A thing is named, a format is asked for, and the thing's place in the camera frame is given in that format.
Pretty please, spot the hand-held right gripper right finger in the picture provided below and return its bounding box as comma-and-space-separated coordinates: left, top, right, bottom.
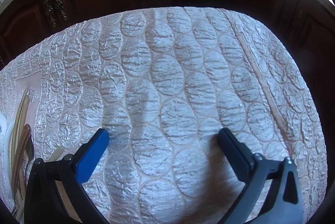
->
217, 128, 305, 224

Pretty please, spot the white plate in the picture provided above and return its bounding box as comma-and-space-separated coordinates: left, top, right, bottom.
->
0, 111, 16, 201

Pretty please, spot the tan wooden chopstick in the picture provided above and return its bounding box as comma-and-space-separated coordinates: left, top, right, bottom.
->
236, 26, 288, 137

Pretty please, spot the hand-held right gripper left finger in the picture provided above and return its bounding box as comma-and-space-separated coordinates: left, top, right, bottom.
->
24, 128, 110, 224

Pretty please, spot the ornate metal cabinet handle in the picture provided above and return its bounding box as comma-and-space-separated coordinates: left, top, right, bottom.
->
51, 0, 67, 21
43, 0, 56, 28

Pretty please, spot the dark metal spoon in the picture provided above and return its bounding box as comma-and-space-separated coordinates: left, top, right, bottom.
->
24, 136, 35, 180

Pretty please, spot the brown wooden chopstick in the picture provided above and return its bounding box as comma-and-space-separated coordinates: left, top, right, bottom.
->
16, 127, 32, 193
12, 124, 29, 188

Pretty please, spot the white quilted tablecloth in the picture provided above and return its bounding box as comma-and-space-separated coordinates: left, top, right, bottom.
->
0, 6, 329, 224

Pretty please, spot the light bamboo chopstick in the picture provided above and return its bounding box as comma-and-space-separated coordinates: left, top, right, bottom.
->
10, 87, 29, 162
14, 94, 30, 162
47, 147, 65, 162

